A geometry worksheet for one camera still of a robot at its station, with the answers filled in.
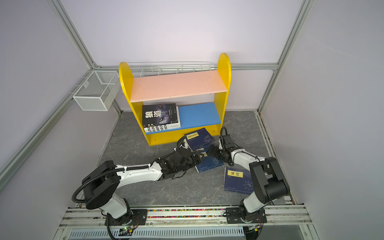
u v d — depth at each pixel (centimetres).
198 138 101
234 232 71
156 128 89
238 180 86
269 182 45
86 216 76
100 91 100
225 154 69
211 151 86
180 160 65
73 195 40
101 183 44
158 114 91
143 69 92
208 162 88
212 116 99
